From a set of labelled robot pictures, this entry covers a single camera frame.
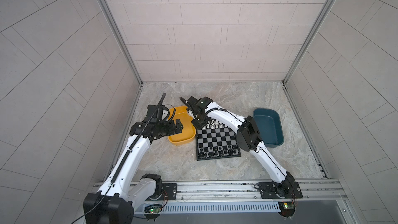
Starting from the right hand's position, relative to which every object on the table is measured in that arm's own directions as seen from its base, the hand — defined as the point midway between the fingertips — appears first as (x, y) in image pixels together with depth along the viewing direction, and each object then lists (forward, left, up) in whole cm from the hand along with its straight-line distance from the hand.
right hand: (198, 127), depth 92 cm
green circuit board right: (-42, -39, -4) cm, 57 cm away
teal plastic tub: (+1, -44, -1) cm, 44 cm away
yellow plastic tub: (-5, +5, +3) cm, 8 cm away
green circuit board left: (-39, +20, +2) cm, 44 cm away
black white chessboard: (-10, -10, +1) cm, 14 cm away
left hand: (-6, +9, +14) cm, 17 cm away
